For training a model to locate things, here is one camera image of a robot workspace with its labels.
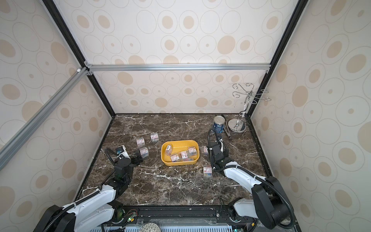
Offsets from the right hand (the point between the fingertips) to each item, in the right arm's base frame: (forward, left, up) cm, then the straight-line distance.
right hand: (224, 150), depth 89 cm
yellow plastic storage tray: (0, +30, -5) cm, 30 cm away
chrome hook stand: (+27, -15, -6) cm, 31 cm away
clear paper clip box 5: (-11, +10, -7) cm, 17 cm away
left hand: (-5, +52, +5) cm, 53 cm away
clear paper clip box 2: (+7, +56, -4) cm, 57 cm away
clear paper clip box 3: (+11, +47, -5) cm, 49 cm away
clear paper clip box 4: (+3, +12, -5) cm, 13 cm away
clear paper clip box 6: (+1, +35, -3) cm, 35 cm away
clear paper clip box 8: (-2, +25, -5) cm, 25 cm away
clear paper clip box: (-1, +52, -4) cm, 52 cm away
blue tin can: (+21, +2, +1) cm, 21 cm away
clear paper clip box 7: (-4, +31, -5) cm, 32 cm away
